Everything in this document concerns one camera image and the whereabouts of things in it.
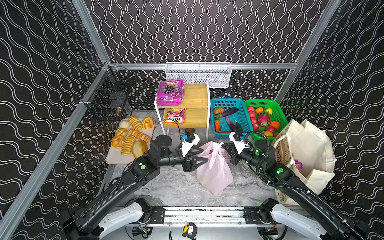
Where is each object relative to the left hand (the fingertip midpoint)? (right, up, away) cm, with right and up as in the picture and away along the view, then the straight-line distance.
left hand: (207, 156), depth 58 cm
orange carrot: (+12, +12, +51) cm, 54 cm away
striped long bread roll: (-48, 0, +39) cm, 62 cm away
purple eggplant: (+23, +23, +59) cm, 67 cm away
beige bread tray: (-55, -8, +38) cm, 67 cm away
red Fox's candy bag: (-15, +19, +34) cm, 42 cm away
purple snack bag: (+50, -8, +20) cm, 54 cm away
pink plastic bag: (+4, -9, +13) cm, 16 cm away
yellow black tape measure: (-7, -36, +10) cm, 38 cm away
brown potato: (+14, +24, +58) cm, 64 cm away
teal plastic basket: (+20, +14, +53) cm, 59 cm away
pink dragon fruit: (+45, +17, +48) cm, 68 cm away
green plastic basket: (+56, +15, +50) cm, 77 cm away
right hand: (+9, +3, +12) cm, 15 cm away
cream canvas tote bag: (+57, -2, +22) cm, 61 cm away
